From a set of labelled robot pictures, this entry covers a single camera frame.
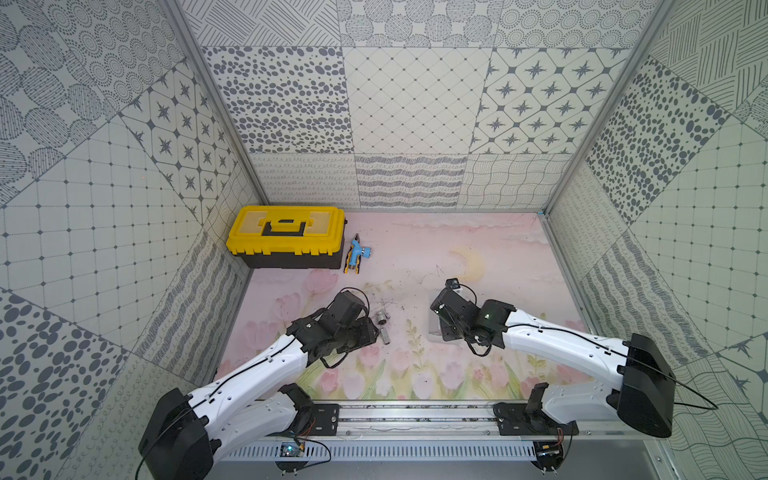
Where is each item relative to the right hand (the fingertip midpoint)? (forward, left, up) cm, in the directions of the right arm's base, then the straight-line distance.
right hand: (452, 324), depth 81 cm
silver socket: (+5, +21, -7) cm, 22 cm away
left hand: (-2, +21, +2) cm, 21 cm away
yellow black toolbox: (+23, +49, +10) cm, 55 cm away
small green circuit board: (-28, +41, -10) cm, 51 cm away
